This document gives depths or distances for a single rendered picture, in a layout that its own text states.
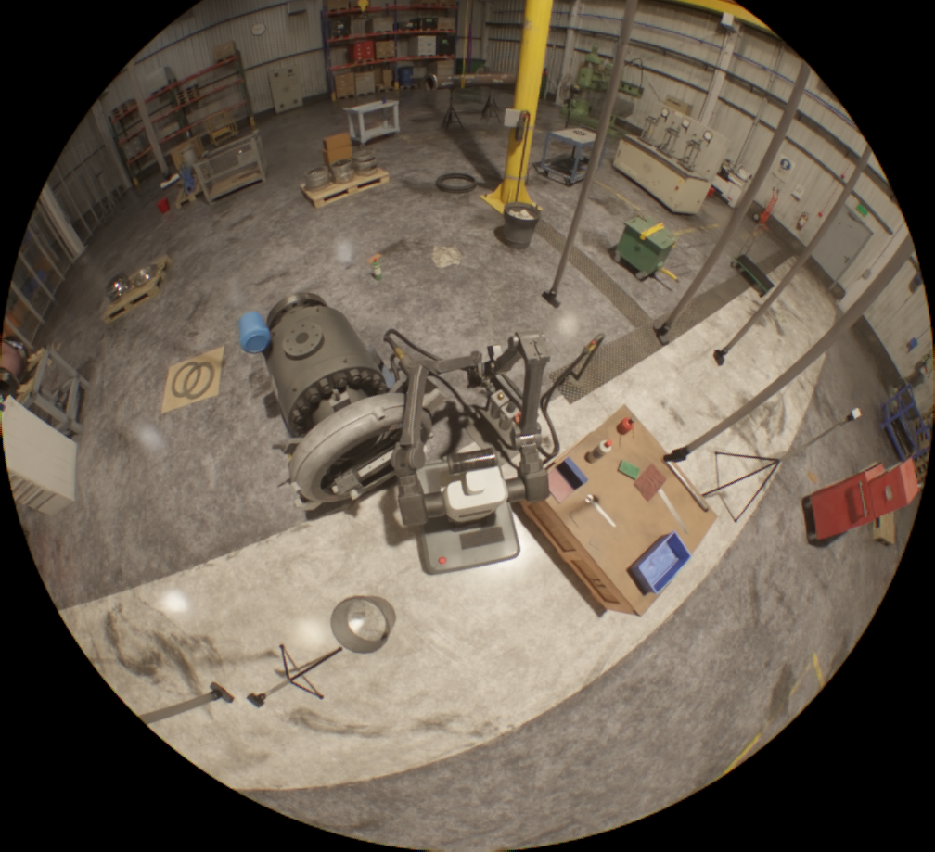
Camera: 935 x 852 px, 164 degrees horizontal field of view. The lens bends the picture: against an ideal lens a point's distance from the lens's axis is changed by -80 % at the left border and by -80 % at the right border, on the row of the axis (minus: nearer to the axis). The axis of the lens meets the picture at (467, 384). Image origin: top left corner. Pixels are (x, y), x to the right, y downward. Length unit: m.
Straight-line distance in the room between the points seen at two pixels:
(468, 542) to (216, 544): 1.82
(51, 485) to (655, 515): 5.28
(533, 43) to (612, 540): 4.29
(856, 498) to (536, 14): 5.38
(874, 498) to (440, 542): 3.59
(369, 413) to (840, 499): 3.87
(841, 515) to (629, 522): 2.55
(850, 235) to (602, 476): 9.65
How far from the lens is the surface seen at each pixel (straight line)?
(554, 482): 1.74
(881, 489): 3.63
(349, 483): 1.54
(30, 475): 4.38
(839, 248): 10.53
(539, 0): 4.08
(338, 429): 1.27
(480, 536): 1.84
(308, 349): 1.61
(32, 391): 4.59
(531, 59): 4.02
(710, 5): 11.72
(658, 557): 1.96
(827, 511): 3.88
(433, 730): 2.41
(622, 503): 1.87
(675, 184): 6.30
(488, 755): 2.54
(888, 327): 10.97
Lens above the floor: 2.09
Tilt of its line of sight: 59 degrees down
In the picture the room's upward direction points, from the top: 5 degrees clockwise
